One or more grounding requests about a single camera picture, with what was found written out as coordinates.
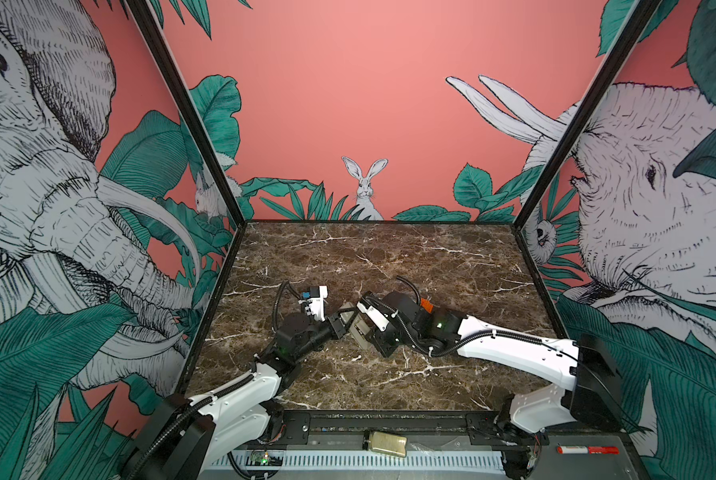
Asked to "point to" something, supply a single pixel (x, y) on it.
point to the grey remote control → (360, 329)
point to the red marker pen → (600, 450)
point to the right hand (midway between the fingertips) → (364, 335)
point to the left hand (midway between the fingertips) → (358, 309)
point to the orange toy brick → (427, 305)
